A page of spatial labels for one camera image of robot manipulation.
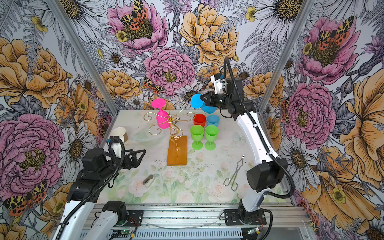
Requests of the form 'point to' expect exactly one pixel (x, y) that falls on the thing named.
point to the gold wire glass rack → (177, 144)
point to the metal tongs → (228, 181)
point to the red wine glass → (199, 119)
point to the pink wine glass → (163, 119)
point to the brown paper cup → (120, 131)
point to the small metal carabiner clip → (148, 180)
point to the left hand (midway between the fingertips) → (139, 156)
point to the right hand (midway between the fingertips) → (201, 101)
